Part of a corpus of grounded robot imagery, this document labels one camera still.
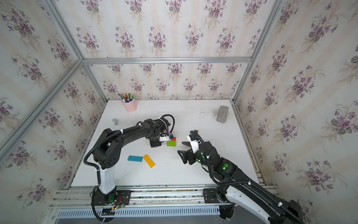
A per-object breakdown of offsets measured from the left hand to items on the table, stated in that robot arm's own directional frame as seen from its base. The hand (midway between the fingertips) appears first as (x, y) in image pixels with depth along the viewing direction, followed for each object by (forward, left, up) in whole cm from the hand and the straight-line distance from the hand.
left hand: (155, 141), depth 93 cm
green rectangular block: (-1, -10, -1) cm, 11 cm away
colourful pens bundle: (+32, +25, +9) cm, 42 cm away
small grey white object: (+16, +32, +1) cm, 36 cm away
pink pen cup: (+30, +23, +2) cm, 38 cm away
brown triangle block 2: (-1, -22, -1) cm, 22 cm away
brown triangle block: (+8, -28, 0) cm, 29 cm away
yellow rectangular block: (-12, +3, -3) cm, 13 cm away
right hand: (-12, -20, +15) cm, 27 cm away
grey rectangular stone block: (+23, -50, +1) cm, 55 cm away
